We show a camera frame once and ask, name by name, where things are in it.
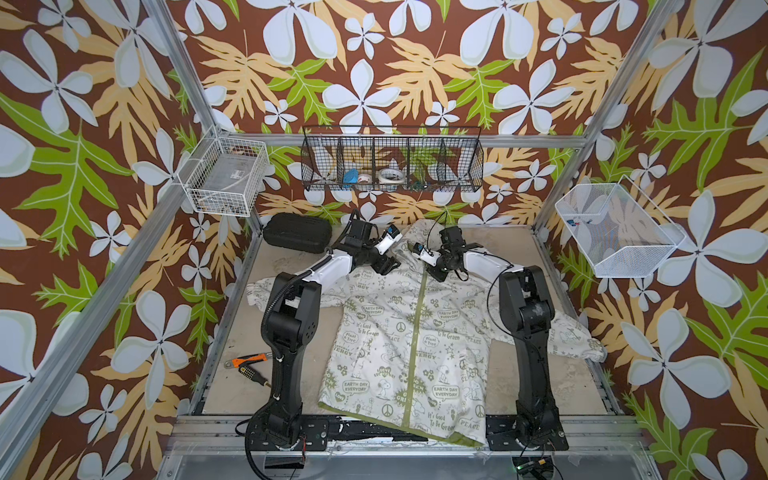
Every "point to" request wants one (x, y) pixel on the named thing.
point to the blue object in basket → (350, 176)
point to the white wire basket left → (226, 175)
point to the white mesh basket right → (621, 232)
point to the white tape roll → (391, 175)
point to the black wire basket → (392, 158)
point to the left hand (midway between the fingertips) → (392, 250)
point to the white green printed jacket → (409, 348)
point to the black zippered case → (298, 232)
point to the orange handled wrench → (239, 361)
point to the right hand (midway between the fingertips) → (430, 264)
